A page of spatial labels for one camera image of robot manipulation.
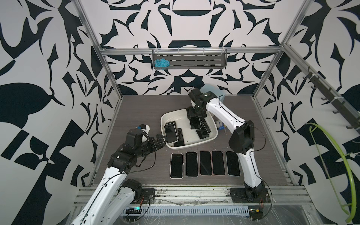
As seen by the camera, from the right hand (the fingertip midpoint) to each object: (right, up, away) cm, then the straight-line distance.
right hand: (191, 113), depth 92 cm
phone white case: (-9, -32, -7) cm, 34 cm away
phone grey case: (0, -31, -7) cm, 31 cm away
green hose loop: (+58, -6, -22) cm, 63 cm away
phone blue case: (+10, -10, +7) cm, 16 cm away
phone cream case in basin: (-13, -14, +2) cm, 19 cm away
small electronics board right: (+30, -50, -21) cm, 62 cm away
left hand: (-18, -13, -18) cm, 28 cm away
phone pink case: (+17, -31, -3) cm, 35 cm away
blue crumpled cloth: (-19, +32, -1) cm, 37 cm away
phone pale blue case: (+2, -6, -3) cm, 7 cm away
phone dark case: (+8, -31, -6) cm, 32 cm away
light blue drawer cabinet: (+26, +15, +27) cm, 40 cm away
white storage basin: (0, -16, +2) cm, 16 cm away
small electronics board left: (-29, -49, -19) cm, 60 cm away
